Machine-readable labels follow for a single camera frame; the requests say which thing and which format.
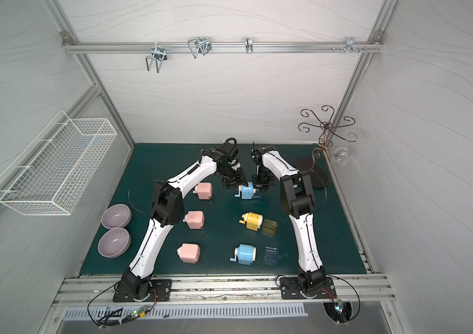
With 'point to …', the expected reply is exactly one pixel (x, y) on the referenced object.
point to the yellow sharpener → (253, 221)
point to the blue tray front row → (271, 254)
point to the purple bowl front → (114, 242)
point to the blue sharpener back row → (245, 193)
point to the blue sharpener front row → (245, 255)
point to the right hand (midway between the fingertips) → (261, 189)
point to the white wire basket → (53, 173)
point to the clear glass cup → (340, 156)
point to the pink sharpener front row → (189, 252)
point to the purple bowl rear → (116, 216)
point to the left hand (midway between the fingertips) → (247, 187)
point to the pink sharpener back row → (204, 191)
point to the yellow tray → (270, 227)
